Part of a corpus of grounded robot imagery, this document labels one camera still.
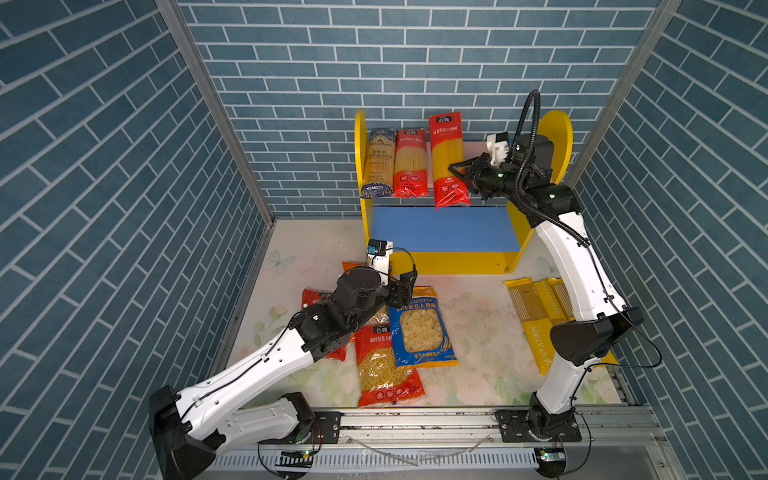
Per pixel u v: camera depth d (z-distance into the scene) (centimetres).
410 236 101
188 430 38
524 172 53
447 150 72
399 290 59
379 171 73
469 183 63
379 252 57
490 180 62
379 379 78
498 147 65
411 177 71
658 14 71
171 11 69
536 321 88
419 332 86
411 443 73
